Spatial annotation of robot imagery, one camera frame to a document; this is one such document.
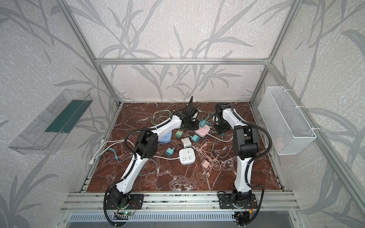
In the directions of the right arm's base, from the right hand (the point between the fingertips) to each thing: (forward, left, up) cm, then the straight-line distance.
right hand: (223, 127), depth 98 cm
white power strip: (-19, +25, -2) cm, 31 cm away
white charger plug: (-10, +25, -3) cm, 27 cm away
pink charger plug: (-24, +14, -2) cm, 28 cm away
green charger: (-3, +31, -3) cm, 31 cm away
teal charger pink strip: (+3, +14, +2) cm, 15 cm away
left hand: (+3, +16, 0) cm, 16 cm away
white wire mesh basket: (-20, -21, +30) cm, 42 cm away
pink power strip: (-1, +13, -3) cm, 14 cm away
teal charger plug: (-16, +36, -3) cm, 40 cm away
